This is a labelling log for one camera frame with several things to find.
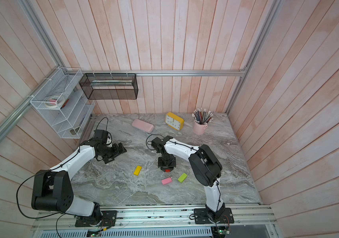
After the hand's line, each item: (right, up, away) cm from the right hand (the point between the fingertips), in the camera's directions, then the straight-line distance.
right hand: (165, 169), depth 89 cm
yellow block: (-17, -1, +1) cm, 18 cm away
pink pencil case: (-17, +28, +22) cm, 39 cm away
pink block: (+1, -6, -3) cm, 6 cm away
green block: (+10, -4, -3) cm, 11 cm away
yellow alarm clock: (+7, +30, +18) cm, 36 cm away
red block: (+1, 0, -1) cm, 2 cm away
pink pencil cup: (+24, +25, +15) cm, 38 cm away
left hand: (-27, +9, 0) cm, 28 cm away
